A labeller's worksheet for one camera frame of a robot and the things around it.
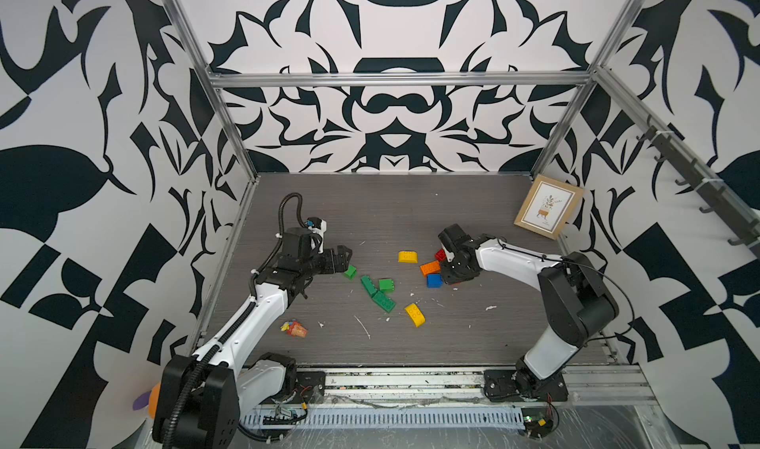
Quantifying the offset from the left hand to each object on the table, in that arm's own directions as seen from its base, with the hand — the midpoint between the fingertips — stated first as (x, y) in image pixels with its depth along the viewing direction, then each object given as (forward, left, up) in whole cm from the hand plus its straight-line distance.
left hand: (333, 247), depth 85 cm
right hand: (-3, -35, -12) cm, 37 cm away
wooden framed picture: (+15, -69, -4) cm, 71 cm away
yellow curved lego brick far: (+3, -22, -12) cm, 25 cm away
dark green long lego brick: (-7, -9, -10) cm, 16 cm away
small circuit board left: (-38, +10, -11) cm, 41 cm away
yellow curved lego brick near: (-16, -23, -12) cm, 30 cm away
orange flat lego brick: (-2, -29, -11) cm, 31 cm away
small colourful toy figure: (-19, +11, -10) cm, 24 cm away
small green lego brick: (-3, -4, -10) cm, 12 cm away
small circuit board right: (-41, -49, -14) cm, 66 cm away
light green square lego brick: (-7, -15, -11) cm, 20 cm away
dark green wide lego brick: (-12, -15, -12) cm, 22 cm away
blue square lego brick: (-6, -30, -12) cm, 32 cm away
